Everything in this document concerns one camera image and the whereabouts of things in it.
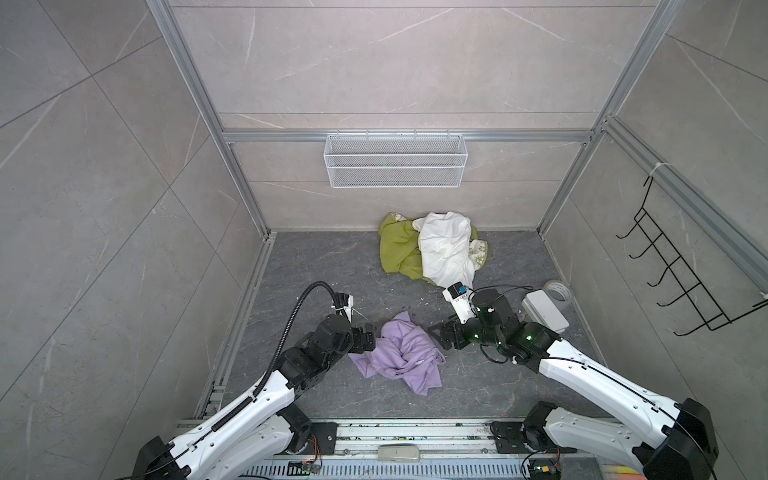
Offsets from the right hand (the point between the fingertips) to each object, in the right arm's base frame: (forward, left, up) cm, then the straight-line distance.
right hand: (439, 321), depth 77 cm
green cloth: (+35, +8, -10) cm, 37 cm away
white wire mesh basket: (+54, +10, +14) cm, 57 cm away
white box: (+10, -35, -12) cm, 38 cm away
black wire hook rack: (+4, -55, +15) cm, 57 cm away
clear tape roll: (+18, -46, -16) cm, 51 cm away
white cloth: (+34, -7, -6) cm, 35 cm away
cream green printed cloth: (+33, -20, -11) cm, 40 cm away
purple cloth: (-5, +10, -7) cm, 13 cm away
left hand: (+2, +20, -1) cm, 20 cm away
